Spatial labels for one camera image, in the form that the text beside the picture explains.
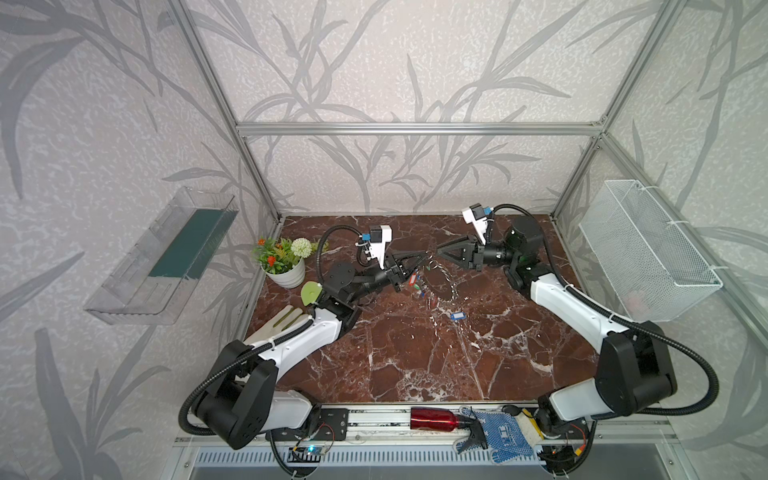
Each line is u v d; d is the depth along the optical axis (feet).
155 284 2.07
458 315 3.07
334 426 2.41
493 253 2.18
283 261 2.93
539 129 3.12
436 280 3.46
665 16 2.33
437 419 2.29
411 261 2.19
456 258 2.28
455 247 2.24
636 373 1.40
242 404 1.35
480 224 2.19
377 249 2.06
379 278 2.11
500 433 2.37
